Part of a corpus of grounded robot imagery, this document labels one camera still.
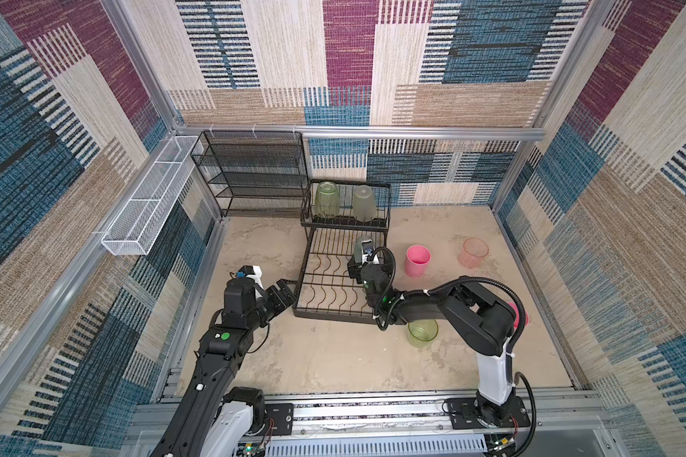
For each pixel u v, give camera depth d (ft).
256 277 2.34
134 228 2.33
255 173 3.62
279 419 2.40
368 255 2.59
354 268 2.81
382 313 2.39
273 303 2.24
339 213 3.07
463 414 2.40
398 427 2.40
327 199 2.86
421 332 2.86
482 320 1.68
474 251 3.30
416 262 3.07
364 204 2.88
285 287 2.30
